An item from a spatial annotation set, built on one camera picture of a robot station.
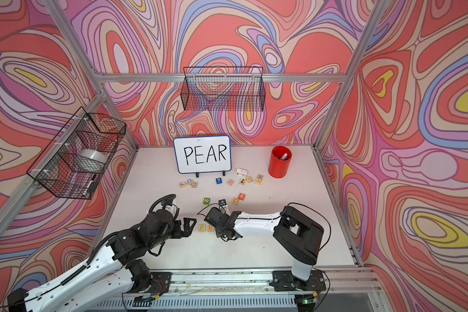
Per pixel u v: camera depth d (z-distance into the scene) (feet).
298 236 1.50
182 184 3.32
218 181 3.36
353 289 2.41
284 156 3.33
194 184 3.32
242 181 3.33
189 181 3.34
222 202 2.59
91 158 2.28
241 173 3.43
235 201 3.11
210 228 2.83
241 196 3.15
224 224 2.10
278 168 3.40
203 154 3.32
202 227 2.83
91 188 2.36
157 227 1.83
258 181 3.35
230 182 3.33
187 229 2.23
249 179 3.42
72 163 2.42
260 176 3.43
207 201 3.13
